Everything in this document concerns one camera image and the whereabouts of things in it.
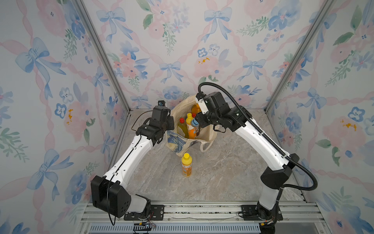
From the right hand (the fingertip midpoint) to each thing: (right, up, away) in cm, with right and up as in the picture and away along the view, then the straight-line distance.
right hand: (200, 115), depth 72 cm
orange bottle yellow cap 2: (-7, -24, 0) cm, 25 cm away
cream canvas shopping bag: (-13, -19, +25) cm, 34 cm away
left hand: (-16, -1, +8) cm, 18 cm away
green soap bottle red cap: (-9, -6, +19) cm, 22 cm away
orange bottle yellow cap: (-4, -9, +19) cm, 21 cm away
